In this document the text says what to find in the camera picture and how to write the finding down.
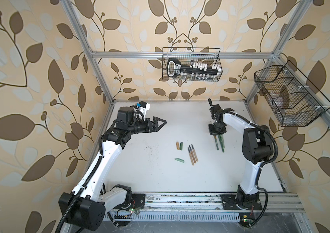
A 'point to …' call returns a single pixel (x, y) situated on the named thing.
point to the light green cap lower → (179, 159)
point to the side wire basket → (294, 100)
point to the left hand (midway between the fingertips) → (161, 122)
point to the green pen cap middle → (181, 145)
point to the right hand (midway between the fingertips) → (215, 134)
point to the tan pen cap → (177, 145)
